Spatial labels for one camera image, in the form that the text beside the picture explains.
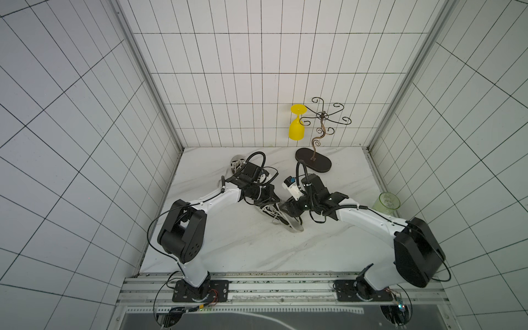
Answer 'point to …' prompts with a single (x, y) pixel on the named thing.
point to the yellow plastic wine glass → (296, 130)
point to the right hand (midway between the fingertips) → (284, 199)
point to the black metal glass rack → (315, 159)
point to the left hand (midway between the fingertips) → (277, 202)
